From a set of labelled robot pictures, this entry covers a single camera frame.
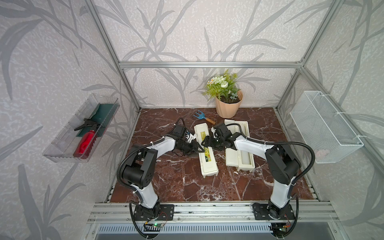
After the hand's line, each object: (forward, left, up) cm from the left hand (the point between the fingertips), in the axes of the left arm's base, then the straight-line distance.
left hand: (202, 152), depth 87 cm
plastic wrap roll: (+19, -29, 0) cm, 35 cm away
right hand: (+6, -1, -1) cm, 6 cm away
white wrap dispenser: (-8, -3, 0) cm, 8 cm away
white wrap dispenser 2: (-3, -19, -1) cm, 19 cm away
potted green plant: (+40, -19, +9) cm, 45 cm away
